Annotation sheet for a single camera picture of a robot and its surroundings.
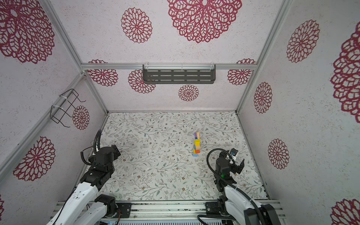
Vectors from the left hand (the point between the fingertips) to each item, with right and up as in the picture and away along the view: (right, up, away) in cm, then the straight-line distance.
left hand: (105, 152), depth 79 cm
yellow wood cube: (+53, +4, +9) cm, 54 cm away
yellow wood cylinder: (+51, -2, +14) cm, 53 cm away
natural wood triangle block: (+53, +10, +1) cm, 54 cm away
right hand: (+75, -2, +3) cm, 75 cm away
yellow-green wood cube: (+53, +6, +5) cm, 53 cm away
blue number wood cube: (+69, +2, -9) cm, 70 cm away
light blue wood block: (+52, -5, +15) cm, 55 cm away
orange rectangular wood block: (+54, -2, +12) cm, 55 cm away
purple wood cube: (+51, +8, +2) cm, 52 cm away
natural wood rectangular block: (+53, +1, +9) cm, 54 cm away
